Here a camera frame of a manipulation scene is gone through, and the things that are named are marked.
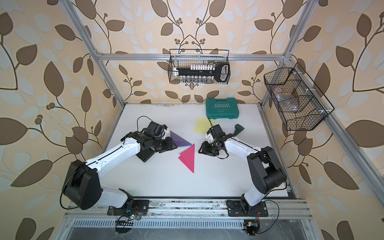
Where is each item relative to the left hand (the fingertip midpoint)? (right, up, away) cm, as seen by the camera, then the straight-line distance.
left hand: (173, 145), depth 83 cm
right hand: (+16, -5, +6) cm, 18 cm away
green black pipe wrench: (+44, +8, +22) cm, 50 cm away
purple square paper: (+1, 0, +17) cm, 17 cm away
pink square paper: (+8, -9, +8) cm, 14 cm away
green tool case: (+32, +23, +29) cm, 49 cm away
